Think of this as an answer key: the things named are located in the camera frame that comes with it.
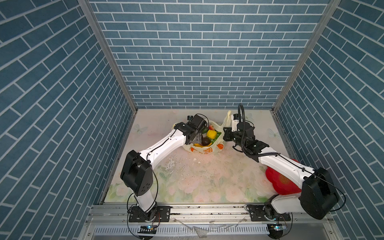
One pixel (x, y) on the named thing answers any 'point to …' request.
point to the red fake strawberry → (211, 127)
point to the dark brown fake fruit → (206, 141)
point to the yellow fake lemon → (211, 134)
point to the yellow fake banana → (199, 145)
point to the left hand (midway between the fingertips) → (193, 137)
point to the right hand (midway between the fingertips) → (222, 126)
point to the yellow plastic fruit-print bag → (216, 146)
